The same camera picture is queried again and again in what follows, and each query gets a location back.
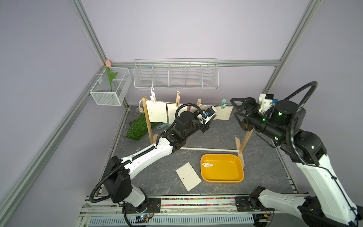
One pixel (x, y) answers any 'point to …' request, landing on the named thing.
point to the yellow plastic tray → (227, 168)
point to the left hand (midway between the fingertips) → (213, 112)
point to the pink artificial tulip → (111, 77)
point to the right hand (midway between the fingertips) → (231, 105)
